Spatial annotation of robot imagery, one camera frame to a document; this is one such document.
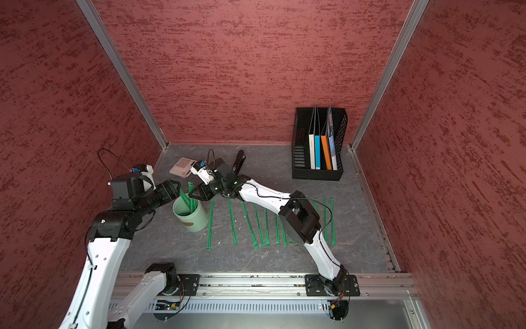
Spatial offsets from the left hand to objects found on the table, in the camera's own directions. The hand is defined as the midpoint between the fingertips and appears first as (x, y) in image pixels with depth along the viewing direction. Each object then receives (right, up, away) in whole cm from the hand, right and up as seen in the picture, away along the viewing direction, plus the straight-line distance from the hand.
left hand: (172, 192), depth 71 cm
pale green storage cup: (+4, -14, +12) cm, 19 cm away
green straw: (+3, -6, +12) cm, 13 cm away
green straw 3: (+38, -19, +16) cm, 46 cm away
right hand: (+5, -3, +10) cm, 11 cm away
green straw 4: (+44, -23, +14) cm, 52 cm away
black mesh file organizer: (+51, +30, +27) cm, 65 cm away
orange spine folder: (+60, +17, +19) cm, 66 cm away
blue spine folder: (+56, +21, +14) cm, 61 cm away
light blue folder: (+63, +27, +18) cm, 70 cm away
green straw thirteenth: (+29, -23, +14) cm, 39 cm away
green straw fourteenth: (+30, -17, +18) cm, 39 cm away
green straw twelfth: (+18, -17, +19) cm, 31 cm away
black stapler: (+18, +11, +40) cm, 45 cm away
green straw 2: (+2, -5, +11) cm, 12 cm away
